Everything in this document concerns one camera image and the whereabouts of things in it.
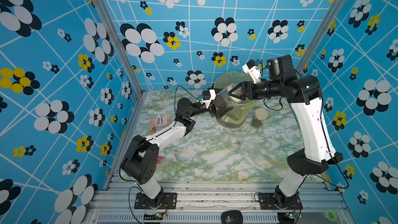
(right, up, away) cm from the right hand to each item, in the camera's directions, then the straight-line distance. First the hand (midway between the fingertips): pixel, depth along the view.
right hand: (237, 92), depth 62 cm
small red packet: (-39, -36, +24) cm, 58 cm away
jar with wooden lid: (-4, -3, +9) cm, 10 cm away
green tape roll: (+45, -56, +8) cm, 72 cm away
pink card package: (-43, -15, +39) cm, 60 cm away
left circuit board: (-36, -57, +9) cm, 68 cm away
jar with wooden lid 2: (+21, -11, +30) cm, 38 cm away
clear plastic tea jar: (+6, -27, +31) cm, 41 cm away
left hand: (-2, -2, +4) cm, 5 cm away
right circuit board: (+25, -57, +9) cm, 63 cm away
